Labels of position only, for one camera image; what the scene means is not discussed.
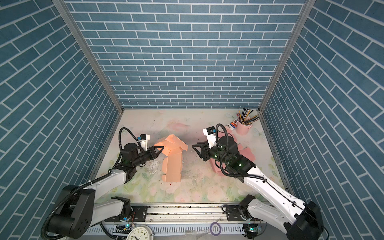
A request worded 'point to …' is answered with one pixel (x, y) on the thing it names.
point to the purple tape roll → (220, 228)
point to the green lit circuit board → (251, 230)
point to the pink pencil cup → (242, 130)
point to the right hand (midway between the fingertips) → (193, 143)
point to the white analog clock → (141, 232)
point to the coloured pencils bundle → (245, 118)
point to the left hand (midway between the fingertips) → (164, 148)
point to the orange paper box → (172, 165)
